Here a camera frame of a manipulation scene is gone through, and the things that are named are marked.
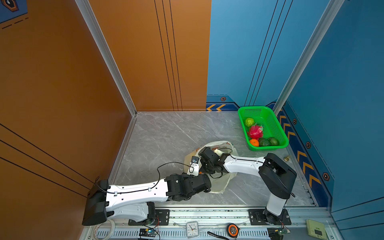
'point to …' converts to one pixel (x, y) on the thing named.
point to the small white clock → (192, 228)
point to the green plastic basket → (263, 116)
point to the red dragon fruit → (255, 132)
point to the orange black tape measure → (232, 230)
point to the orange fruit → (254, 142)
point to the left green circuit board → (147, 232)
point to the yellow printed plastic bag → (219, 182)
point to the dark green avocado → (264, 142)
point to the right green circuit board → (281, 231)
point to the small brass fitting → (287, 158)
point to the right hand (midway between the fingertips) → (196, 169)
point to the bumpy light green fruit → (249, 122)
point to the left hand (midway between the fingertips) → (200, 175)
